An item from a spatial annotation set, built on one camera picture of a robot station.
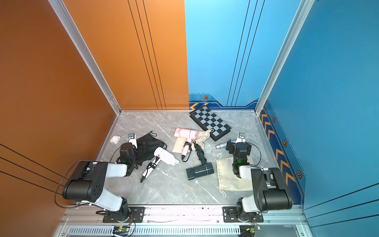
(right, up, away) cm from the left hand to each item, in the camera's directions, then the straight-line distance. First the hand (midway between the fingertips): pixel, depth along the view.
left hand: (138, 140), depth 95 cm
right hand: (+65, 0, -3) cm, 65 cm away
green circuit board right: (+65, -40, -25) cm, 80 cm away
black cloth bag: (+8, -3, -7) cm, 11 cm away
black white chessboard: (+49, +13, +14) cm, 53 cm away
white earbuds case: (-19, 0, +7) cm, 20 cm away
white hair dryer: (+16, -8, -6) cm, 19 cm away
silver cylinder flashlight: (+56, -4, +4) cm, 57 cm away
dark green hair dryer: (+42, -15, -12) cm, 47 cm away
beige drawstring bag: (+56, -21, -11) cm, 61 cm away
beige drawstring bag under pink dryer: (+42, +1, +1) cm, 42 cm away
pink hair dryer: (+34, +3, +2) cm, 34 cm away
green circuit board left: (+1, -42, -24) cm, 48 cm away
